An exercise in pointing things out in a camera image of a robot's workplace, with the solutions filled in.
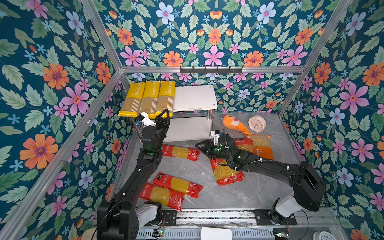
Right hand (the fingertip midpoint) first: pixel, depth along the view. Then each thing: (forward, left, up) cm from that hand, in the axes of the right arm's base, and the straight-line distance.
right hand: (196, 146), depth 75 cm
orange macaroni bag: (+11, -42, -18) cm, 47 cm away
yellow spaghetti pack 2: (+19, +24, +15) cm, 34 cm away
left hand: (+11, +12, +18) cm, 24 cm away
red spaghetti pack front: (-19, +16, -20) cm, 32 cm away
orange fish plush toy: (+29, -23, -14) cm, 39 cm away
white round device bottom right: (-36, -57, -19) cm, 70 cm away
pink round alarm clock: (+28, -42, -15) cm, 53 cm away
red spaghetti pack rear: (+8, +11, -20) cm, 24 cm away
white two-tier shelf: (+33, +5, -15) cm, 37 cm away
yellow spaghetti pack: (+16, +32, +15) cm, 39 cm away
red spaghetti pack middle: (-12, +11, -22) cm, 27 cm away
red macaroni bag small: (+12, -31, -16) cm, 37 cm away
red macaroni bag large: (-8, -16, -19) cm, 26 cm away
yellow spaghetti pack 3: (+20, +16, +15) cm, 30 cm away
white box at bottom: (-35, -9, -17) cm, 40 cm away
